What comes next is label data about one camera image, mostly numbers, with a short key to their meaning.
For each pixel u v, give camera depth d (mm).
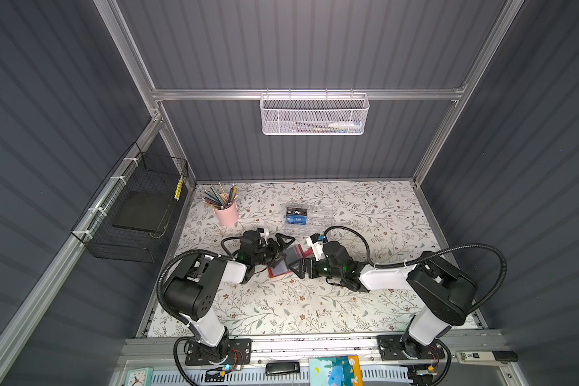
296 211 991
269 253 826
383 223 1051
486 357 693
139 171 799
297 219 1007
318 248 800
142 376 680
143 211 744
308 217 994
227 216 1024
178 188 829
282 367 679
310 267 764
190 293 468
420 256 520
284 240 844
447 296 460
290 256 939
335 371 696
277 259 889
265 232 898
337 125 909
